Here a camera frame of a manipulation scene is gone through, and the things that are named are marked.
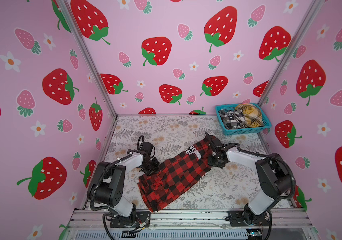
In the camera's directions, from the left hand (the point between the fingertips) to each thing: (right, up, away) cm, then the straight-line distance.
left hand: (161, 169), depth 91 cm
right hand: (+31, +3, +3) cm, 32 cm away
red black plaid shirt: (+8, -3, -6) cm, 11 cm away
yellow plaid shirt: (+66, +35, +16) cm, 76 cm away
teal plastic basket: (+74, +28, +13) cm, 80 cm away
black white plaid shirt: (+50, +32, +15) cm, 61 cm away
